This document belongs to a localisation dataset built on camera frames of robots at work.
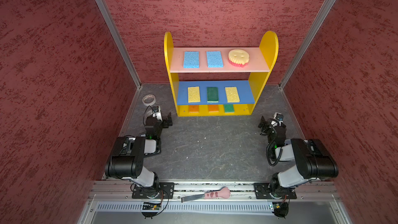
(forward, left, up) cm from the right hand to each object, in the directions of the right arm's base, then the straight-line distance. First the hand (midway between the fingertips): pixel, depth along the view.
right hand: (268, 119), depth 92 cm
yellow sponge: (+15, +45, +8) cm, 48 cm away
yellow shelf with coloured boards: (+32, +26, +3) cm, 42 cm away
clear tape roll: (+24, +80, -6) cm, 84 cm away
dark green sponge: (+17, +33, +7) cm, 38 cm away
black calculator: (-21, +63, +14) cm, 68 cm away
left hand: (+5, +65, +1) cm, 65 cm away
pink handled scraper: (-37, +31, -6) cm, 48 cm away
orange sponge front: (+15, +33, -7) cm, 36 cm away
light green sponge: (+13, +22, -5) cm, 26 cm away
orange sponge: (+14, +46, -5) cm, 49 cm away
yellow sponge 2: (+14, +21, +8) cm, 27 cm away
